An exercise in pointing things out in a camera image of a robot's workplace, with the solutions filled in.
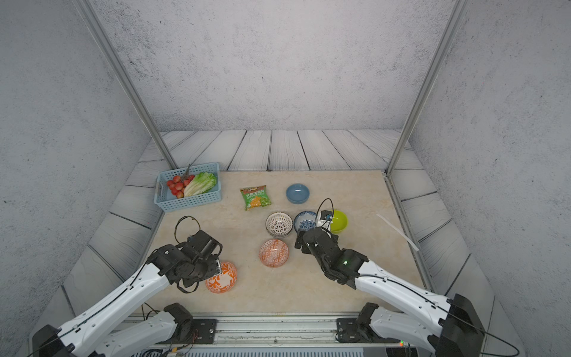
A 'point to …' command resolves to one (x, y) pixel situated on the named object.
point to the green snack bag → (255, 196)
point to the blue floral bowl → (304, 221)
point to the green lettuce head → (200, 184)
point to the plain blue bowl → (297, 193)
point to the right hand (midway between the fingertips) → (309, 233)
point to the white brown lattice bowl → (279, 224)
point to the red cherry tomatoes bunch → (178, 184)
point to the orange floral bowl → (224, 282)
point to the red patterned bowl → (273, 253)
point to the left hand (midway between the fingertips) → (216, 272)
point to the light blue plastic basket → (164, 198)
